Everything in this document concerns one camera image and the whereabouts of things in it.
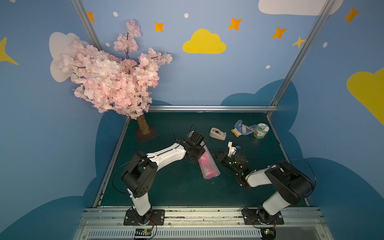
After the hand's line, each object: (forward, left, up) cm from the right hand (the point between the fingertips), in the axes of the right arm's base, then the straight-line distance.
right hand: (214, 149), depth 87 cm
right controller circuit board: (-38, -28, -15) cm, 49 cm away
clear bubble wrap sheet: (-9, 0, -4) cm, 10 cm away
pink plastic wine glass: (-6, +5, -4) cm, 9 cm away
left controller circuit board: (-41, +34, -14) cm, 55 cm away
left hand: (0, +5, -3) cm, 6 cm away
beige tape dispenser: (+18, -3, -8) cm, 20 cm away
